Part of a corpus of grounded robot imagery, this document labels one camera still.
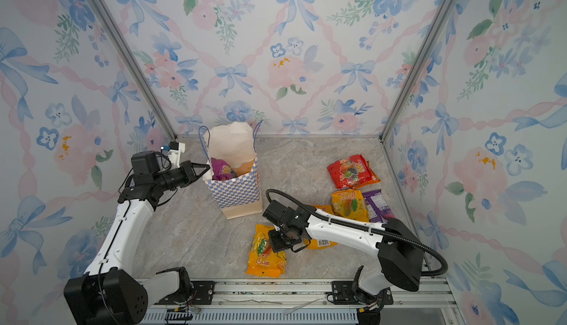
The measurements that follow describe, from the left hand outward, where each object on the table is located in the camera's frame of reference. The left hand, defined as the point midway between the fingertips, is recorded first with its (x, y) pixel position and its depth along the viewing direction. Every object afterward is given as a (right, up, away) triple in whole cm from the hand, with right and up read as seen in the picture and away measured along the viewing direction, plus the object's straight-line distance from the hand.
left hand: (210, 166), depth 76 cm
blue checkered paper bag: (+4, +9, +20) cm, 22 cm away
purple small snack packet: (+64, -19, +14) cm, 68 cm away
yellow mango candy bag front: (+39, -29, +6) cm, 49 cm away
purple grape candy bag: (-1, -2, +16) cm, 16 cm away
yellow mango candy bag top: (+18, -32, 0) cm, 37 cm away
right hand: (+22, -28, +1) cm, 36 cm away
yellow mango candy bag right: (+52, -16, +14) cm, 56 cm away
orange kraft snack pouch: (+7, -2, +28) cm, 29 cm away
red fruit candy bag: (+55, -4, +21) cm, 59 cm away
